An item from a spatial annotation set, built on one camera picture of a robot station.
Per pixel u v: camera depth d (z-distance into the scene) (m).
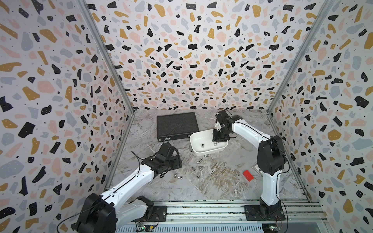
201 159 0.92
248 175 0.85
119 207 0.42
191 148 0.91
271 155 0.53
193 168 0.90
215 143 1.00
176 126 1.04
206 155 0.95
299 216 0.75
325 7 0.71
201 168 0.89
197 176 0.85
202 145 0.99
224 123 0.71
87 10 0.71
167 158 0.65
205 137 1.04
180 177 0.86
